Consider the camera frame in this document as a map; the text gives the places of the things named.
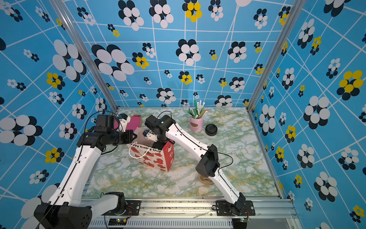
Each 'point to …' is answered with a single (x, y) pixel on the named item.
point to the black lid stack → (211, 130)
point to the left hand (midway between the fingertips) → (137, 134)
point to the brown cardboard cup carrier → (205, 180)
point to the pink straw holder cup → (196, 125)
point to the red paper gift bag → (141, 149)
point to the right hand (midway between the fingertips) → (164, 145)
